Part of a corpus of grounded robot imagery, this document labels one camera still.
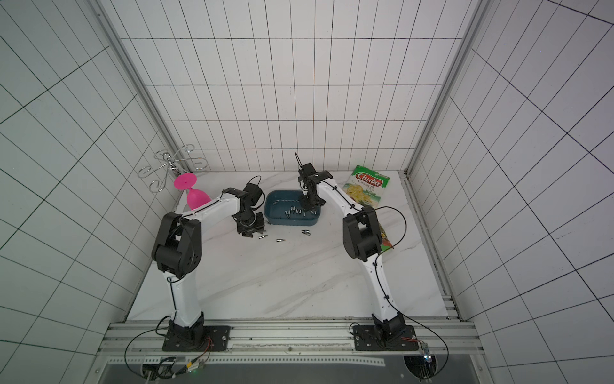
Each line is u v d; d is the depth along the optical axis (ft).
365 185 3.75
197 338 2.16
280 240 3.12
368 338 2.38
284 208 3.52
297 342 2.39
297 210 3.40
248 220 2.67
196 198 2.75
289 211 3.40
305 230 3.20
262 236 3.11
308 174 2.65
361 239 1.97
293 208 3.43
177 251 1.70
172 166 2.74
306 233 3.20
